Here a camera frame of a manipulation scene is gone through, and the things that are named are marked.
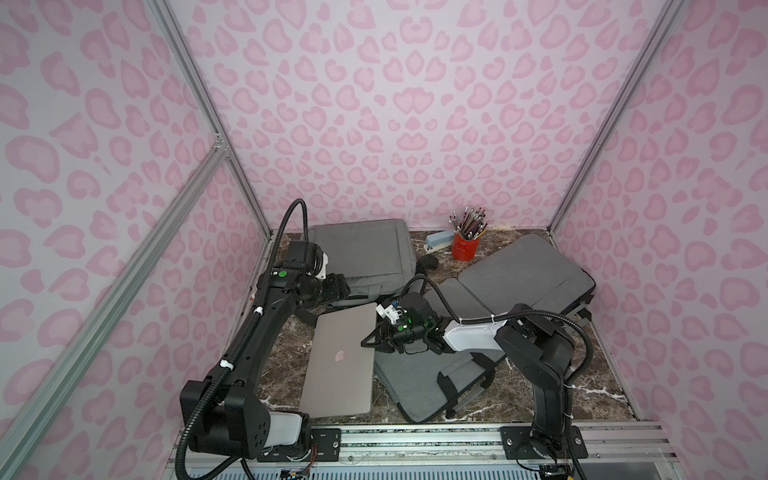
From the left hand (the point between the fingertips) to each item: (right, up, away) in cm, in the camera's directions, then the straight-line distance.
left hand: (341, 290), depth 81 cm
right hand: (+7, -15, -1) cm, 16 cm away
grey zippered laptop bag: (+8, +9, +25) cm, 27 cm away
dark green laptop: (-1, -22, +1) cm, 22 cm away
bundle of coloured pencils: (+41, +20, +22) cm, 51 cm away
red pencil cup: (+39, +11, +25) cm, 48 cm away
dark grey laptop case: (+61, +4, +22) cm, 65 cm away
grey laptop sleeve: (+23, -25, -1) cm, 34 cm away
